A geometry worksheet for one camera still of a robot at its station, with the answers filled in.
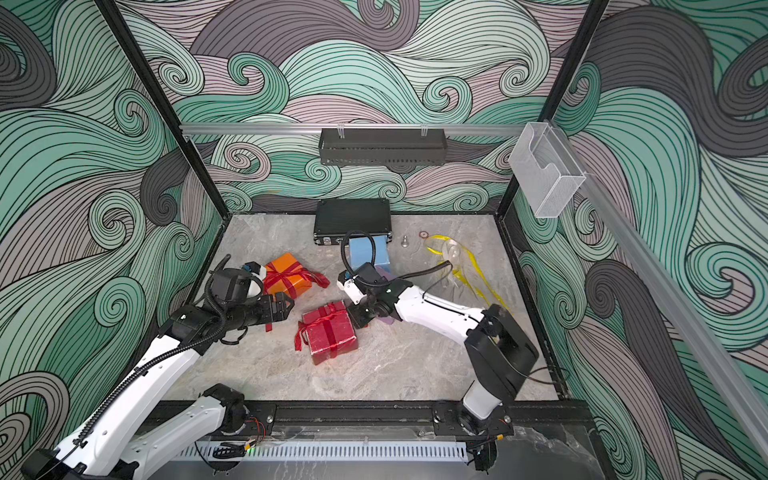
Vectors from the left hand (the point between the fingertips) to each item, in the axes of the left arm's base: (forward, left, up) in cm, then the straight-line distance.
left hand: (280, 302), depth 75 cm
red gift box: (-2, -15, -11) cm, 19 cm away
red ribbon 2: (+3, -10, -11) cm, 15 cm away
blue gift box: (+13, -20, +5) cm, 24 cm away
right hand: (+1, -17, -10) cm, 20 cm away
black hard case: (+47, -8, -17) cm, 50 cm away
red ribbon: (+17, +2, -11) cm, 20 cm away
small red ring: (+39, -43, -18) cm, 61 cm away
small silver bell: (+34, -35, -17) cm, 52 cm away
